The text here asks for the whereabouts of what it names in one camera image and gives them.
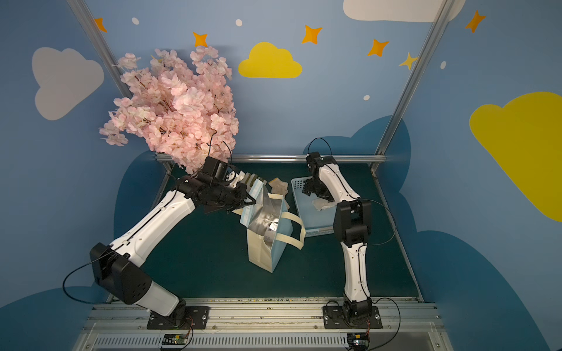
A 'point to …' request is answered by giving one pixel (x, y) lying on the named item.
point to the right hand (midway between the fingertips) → (319, 194)
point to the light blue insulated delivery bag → (265, 246)
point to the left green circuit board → (175, 339)
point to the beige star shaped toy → (279, 187)
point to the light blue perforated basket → (316, 222)
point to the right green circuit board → (358, 340)
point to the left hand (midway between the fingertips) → (256, 198)
